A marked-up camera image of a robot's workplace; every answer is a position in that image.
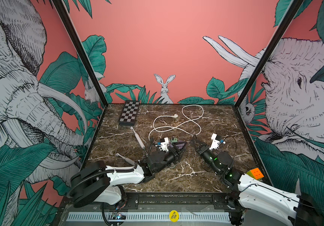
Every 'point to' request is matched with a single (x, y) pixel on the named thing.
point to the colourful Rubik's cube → (256, 173)
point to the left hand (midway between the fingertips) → (189, 145)
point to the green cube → (175, 140)
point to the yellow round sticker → (174, 215)
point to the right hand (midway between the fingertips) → (191, 137)
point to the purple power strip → (180, 145)
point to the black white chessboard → (129, 114)
